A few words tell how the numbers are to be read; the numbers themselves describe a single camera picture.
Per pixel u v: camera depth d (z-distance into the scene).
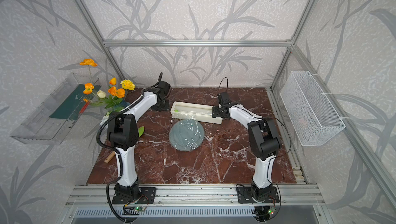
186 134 0.93
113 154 0.85
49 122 0.63
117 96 0.74
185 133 0.91
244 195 0.73
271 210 0.68
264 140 0.51
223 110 0.72
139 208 0.70
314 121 0.59
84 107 0.69
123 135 0.54
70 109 0.64
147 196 0.72
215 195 0.75
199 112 0.97
